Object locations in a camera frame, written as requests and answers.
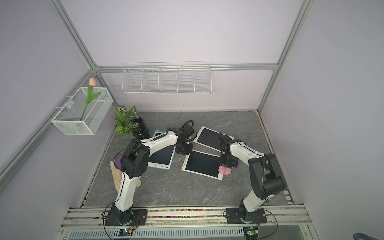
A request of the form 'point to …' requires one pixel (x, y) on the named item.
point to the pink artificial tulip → (90, 96)
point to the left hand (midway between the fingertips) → (188, 154)
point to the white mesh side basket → (68, 120)
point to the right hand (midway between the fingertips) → (226, 164)
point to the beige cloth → (117, 175)
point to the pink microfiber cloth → (224, 170)
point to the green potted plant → (124, 119)
